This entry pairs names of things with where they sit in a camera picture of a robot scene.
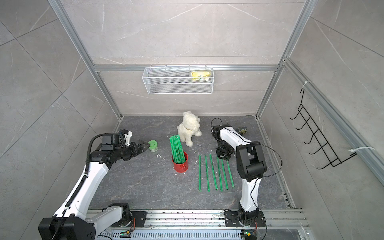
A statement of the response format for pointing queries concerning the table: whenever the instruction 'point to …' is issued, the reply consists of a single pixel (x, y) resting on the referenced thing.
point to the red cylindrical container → (181, 167)
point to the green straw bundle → (177, 149)
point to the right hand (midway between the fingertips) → (228, 158)
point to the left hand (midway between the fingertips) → (144, 146)
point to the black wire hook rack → (330, 154)
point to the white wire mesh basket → (177, 80)
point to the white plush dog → (189, 127)
